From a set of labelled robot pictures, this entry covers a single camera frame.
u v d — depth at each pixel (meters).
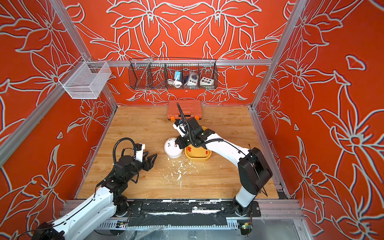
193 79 0.91
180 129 0.70
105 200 0.55
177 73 0.84
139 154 0.70
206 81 0.94
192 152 0.93
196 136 0.64
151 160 0.75
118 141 0.60
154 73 1.01
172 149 0.87
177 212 0.73
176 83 0.85
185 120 0.64
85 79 0.92
